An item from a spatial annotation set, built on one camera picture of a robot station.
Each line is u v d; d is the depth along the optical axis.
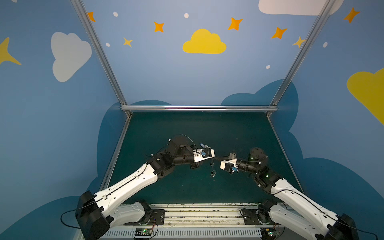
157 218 0.74
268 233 0.71
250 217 0.74
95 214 0.38
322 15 0.72
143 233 0.71
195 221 0.73
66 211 0.38
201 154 0.56
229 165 0.57
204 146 1.02
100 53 0.84
